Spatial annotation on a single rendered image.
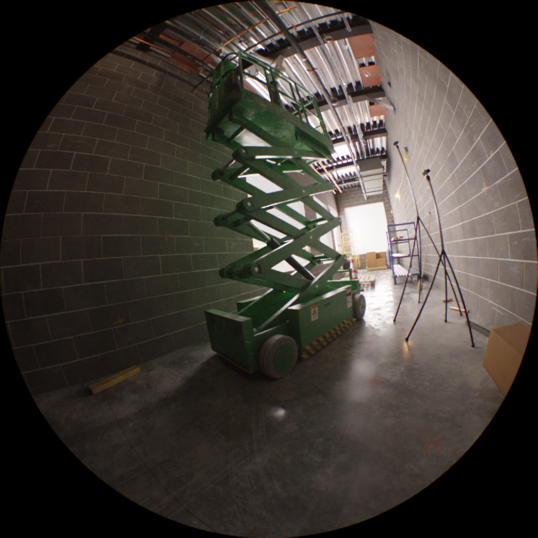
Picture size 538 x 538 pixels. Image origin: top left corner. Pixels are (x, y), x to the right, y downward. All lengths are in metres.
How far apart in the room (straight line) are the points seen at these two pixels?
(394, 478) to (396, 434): 0.24
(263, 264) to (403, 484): 1.43
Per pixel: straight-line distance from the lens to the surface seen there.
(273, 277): 1.45
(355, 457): 0.91
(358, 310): 2.29
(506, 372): 1.32
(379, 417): 1.07
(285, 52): 3.97
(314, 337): 1.54
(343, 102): 5.10
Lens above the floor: 0.77
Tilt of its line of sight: 1 degrees down
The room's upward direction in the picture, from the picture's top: 7 degrees counter-clockwise
